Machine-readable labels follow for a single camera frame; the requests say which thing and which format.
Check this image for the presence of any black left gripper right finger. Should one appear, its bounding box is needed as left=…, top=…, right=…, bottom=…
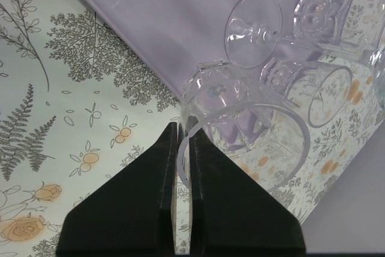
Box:
left=189, top=132, right=306, bottom=254

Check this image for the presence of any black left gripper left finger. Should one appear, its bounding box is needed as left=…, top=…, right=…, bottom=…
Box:
left=56, top=122, right=178, bottom=254

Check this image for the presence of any small faceted clear glass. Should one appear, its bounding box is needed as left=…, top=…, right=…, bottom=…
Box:
left=260, top=58, right=353, bottom=128

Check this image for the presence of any clear wine glass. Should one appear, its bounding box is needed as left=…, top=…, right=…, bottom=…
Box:
left=224, top=0, right=321, bottom=69

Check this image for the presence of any clear stemmed glass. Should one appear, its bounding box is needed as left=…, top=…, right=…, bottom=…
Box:
left=369, top=45, right=384, bottom=109

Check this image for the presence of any lilac rectangular plastic tray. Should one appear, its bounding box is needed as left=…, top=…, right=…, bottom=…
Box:
left=48, top=0, right=385, bottom=149

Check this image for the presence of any floral patterned table mat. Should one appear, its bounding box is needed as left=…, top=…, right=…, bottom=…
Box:
left=1, top=0, right=384, bottom=256

